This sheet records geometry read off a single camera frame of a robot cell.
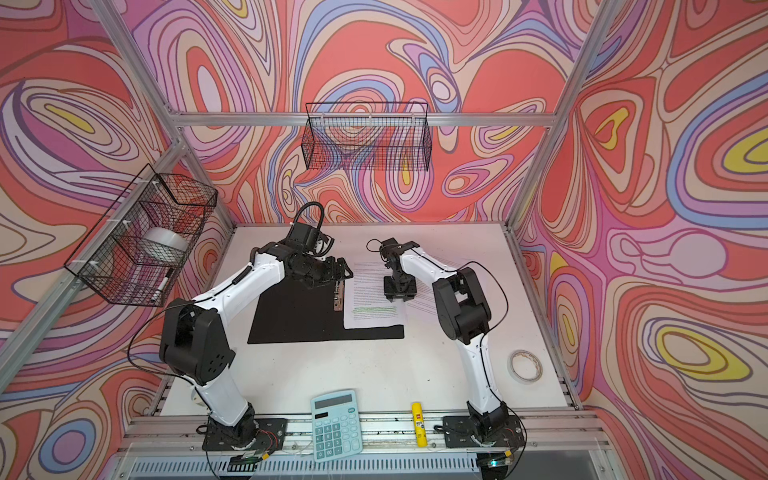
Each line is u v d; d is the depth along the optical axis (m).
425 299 0.98
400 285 0.86
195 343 0.46
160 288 0.72
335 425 0.73
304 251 0.72
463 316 0.57
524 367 0.84
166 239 0.73
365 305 0.96
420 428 0.73
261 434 0.73
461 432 0.73
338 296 0.98
